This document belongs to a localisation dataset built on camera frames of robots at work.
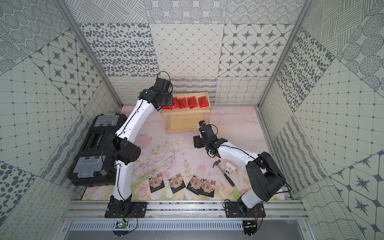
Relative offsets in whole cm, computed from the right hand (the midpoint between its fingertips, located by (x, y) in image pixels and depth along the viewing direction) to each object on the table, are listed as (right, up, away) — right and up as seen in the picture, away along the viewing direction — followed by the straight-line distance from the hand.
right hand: (200, 139), depth 91 cm
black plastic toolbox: (-53, -10, -19) cm, 57 cm away
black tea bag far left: (-25, -23, -8) cm, 35 cm away
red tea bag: (-21, +19, -2) cm, 29 cm away
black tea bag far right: (+4, -26, -9) cm, 27 cm away
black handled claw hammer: (+14, -20, -5) cm, 25 cm away
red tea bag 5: (+2, +23, +1) cm, 23 cm away
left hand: (-20, +25, -2) cm, 32 cm away
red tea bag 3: (-11, +23, +1) cm, 25 cm away
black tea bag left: (-14, -23, -9) cm, 29 cm away
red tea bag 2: (-15, +22, 0) cm, 27 cm away
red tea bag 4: (-5, +23, 0) cm, 23 cm away
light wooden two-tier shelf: (-15, +12, +19) cm, 27 cm away
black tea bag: (-3, -24, -9) cm, 26 cm away
